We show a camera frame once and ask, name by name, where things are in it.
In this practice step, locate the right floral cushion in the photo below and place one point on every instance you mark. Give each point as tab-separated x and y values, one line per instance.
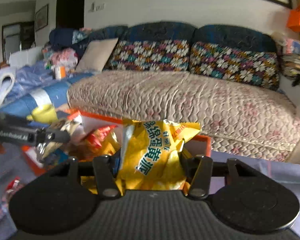
258	69

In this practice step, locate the floral cushion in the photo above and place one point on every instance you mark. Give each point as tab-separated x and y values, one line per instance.
156	56
258	69

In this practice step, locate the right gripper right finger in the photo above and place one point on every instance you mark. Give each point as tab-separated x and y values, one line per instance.
198	170

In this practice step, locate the green mug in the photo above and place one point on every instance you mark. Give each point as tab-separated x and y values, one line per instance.
45	114

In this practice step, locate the silver orange snack packet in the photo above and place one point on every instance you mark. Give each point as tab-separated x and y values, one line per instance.
64	124

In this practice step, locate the blue striped rolled blanket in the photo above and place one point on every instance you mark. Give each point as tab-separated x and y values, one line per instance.
54	93

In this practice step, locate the quilted pink sofa cover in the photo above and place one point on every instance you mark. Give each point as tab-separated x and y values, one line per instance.
240	119

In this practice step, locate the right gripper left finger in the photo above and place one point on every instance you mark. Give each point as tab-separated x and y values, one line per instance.
105	183

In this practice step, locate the white folded cloth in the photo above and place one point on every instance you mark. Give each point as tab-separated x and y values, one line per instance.
7	80

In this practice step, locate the stack of books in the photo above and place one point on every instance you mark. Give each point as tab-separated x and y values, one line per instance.
290	57

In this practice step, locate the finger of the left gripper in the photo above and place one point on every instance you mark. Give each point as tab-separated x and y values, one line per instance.
47	135

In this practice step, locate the left floral cushion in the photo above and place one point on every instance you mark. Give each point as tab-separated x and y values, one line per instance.
156	56

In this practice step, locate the small orange white bottle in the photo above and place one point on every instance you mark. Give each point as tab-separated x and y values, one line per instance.
60	72

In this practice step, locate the orange cardboard box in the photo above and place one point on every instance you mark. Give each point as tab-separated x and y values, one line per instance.
99	133

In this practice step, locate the beige plain pillow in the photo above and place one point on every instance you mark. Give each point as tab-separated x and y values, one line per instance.
96	55

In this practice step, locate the yellow egg-yolk pie packet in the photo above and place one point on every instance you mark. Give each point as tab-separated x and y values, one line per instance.
149	157

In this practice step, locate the orange paper bag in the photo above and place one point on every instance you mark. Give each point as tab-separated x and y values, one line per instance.
293	22

